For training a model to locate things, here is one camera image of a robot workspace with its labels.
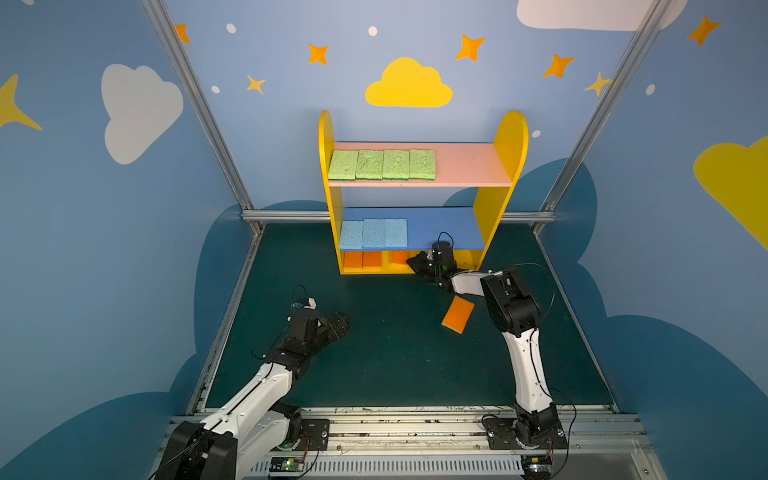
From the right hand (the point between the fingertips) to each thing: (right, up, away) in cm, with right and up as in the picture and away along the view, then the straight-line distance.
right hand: (406, 256), depth 107 cm
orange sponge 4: (+16, -19, -11) cm, 27 cm away
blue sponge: (-19, +8, -8) cm, 22 cm away
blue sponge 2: (-12, +8, -8) cm, 16 cm away
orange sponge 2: (-12, -1, +1) cm, 13 cm away
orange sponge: (-19, -1, +1) cm, 19 cm away
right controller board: (+30, -51, -35) cm, 69 cm away
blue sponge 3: (-4, +8, -7) cm, 11 cm away
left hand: (-22, -19, -20) cm, 35 cm away
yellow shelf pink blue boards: (-4, +22, +9) cm, 24 cm away
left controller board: (-31, -50, -36) cm, 69 cm away
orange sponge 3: (-2, 0, 0) cm, 2 cm away
